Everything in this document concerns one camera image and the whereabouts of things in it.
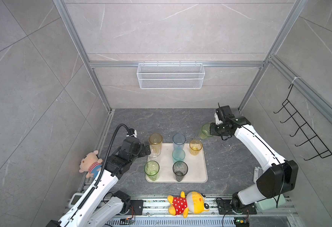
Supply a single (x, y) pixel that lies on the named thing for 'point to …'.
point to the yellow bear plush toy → (194, 202)
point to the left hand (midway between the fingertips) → (143, 143)
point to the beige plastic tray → (196, 171)
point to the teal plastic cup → (178, 155)
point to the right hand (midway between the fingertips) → (214, 130)
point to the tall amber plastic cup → (155, 141)
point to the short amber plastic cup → (195, 146)
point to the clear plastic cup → (155, 149)
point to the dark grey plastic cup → (179, 169)
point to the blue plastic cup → (179, 141)
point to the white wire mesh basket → (170, 76)
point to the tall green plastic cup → (151, 169)
